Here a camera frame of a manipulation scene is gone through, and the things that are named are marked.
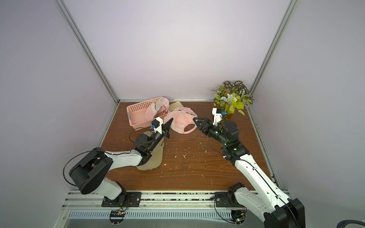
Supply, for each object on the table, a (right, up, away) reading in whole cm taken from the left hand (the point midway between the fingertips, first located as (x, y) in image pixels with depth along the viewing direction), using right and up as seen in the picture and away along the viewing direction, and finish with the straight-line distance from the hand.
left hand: (172, 118), depth 74 cm
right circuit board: (+34, -50, -4) cm, 60 cm away
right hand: (+12, 0, -7) cm, 14 cm away
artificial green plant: (+36, +13, +15) cm, 42 cm away
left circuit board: (-29, -51, -2) cm, 59 cm away
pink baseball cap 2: (-13, +9, +35) cm, 38 cm away
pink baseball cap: (+5, -3, +17) cm, 18 cm away
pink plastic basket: (-33, +1, +36) cm, 49 cm away
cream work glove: (-2, +9, +43) cm, 44 cm away
